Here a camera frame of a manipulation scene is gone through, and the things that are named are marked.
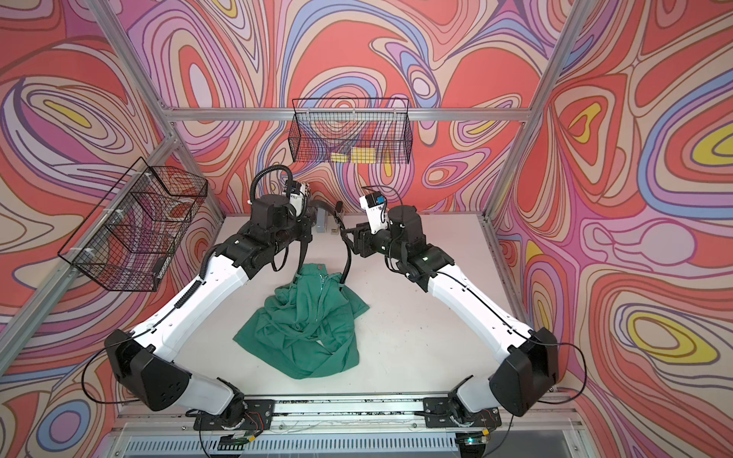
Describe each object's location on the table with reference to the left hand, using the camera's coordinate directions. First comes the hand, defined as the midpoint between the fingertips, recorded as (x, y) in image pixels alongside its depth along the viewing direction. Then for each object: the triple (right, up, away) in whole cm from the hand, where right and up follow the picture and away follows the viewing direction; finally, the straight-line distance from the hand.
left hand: (313, 214), depth 76 cm
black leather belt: (-3, -9, +3) cm, 10 cm away
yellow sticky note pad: (+13, +21, +15) cm, 29 cm away
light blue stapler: (+2, -1, 0) cm, 2 cm away
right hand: (+10, -6, -3) cm, 12 cm away
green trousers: (-3, -33, +7) cm, 34 cm away
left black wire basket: (-49, -3, +1) cm, 49 cm away
